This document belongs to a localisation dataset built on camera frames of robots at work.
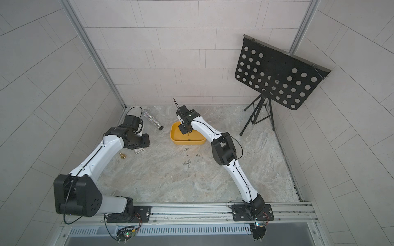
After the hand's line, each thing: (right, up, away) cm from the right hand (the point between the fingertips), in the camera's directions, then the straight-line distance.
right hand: (186, 128), depth 102 cm
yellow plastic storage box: (+4, -6, -4) cm, 8 cm away
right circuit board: (+37, -45, -34) cm, 68 cm away
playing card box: (-27, -13, -12) cm, 32 cm away
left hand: (-18, -6, -17) cm, 26 cm away
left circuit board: (-22, -44, -37) cm, 61 cm away
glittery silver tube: (-29, +10, +5) cm, 31 cm away
